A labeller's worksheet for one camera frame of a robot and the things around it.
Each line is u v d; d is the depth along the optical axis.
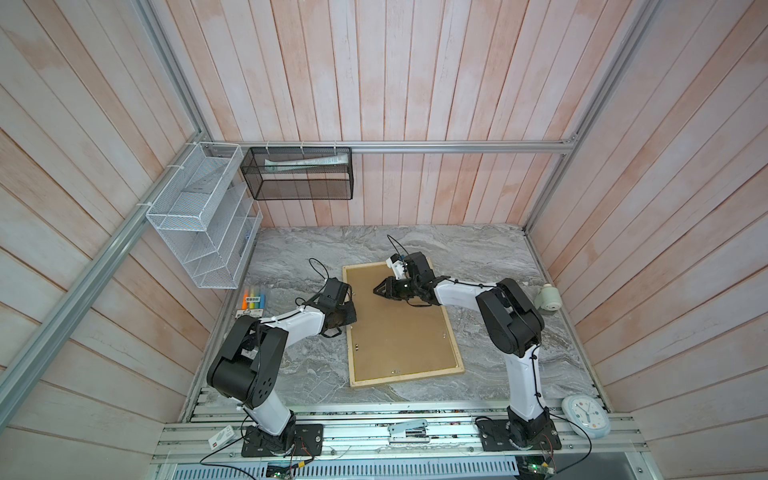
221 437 0.73
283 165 0.89
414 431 0.73
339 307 0.76
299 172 0.91
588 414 0.75
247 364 0.46
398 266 0.93
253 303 0.98
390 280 0.88
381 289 0.94
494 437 0.73
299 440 0.73
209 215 0.67
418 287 0.80
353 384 0.81
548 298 0.91
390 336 0.90
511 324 0.55
